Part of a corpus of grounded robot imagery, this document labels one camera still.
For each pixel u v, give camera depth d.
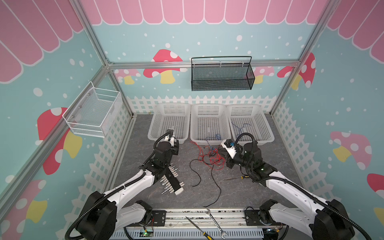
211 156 0.99
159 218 0.74
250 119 1.16
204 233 0.70
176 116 1.19
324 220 0.39
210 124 1.13
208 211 0.77
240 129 1.09
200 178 0.87
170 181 0.85
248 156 0.58
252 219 0.74
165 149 0.61
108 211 0.40
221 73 0.94
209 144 1.01
